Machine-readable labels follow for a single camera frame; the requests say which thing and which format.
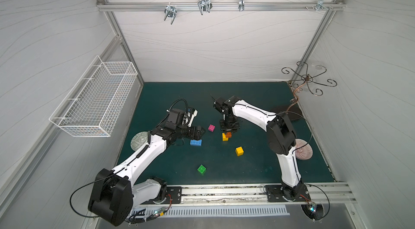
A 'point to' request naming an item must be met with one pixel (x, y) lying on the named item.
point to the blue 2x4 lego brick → (196, 142)
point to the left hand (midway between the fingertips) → (199, 129)
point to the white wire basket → (93, 106)
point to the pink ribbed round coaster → (303, 149)
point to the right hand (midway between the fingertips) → (226, 132)
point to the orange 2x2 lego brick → (228, 134)
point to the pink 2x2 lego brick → (211, 128)
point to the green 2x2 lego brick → (202, 169)
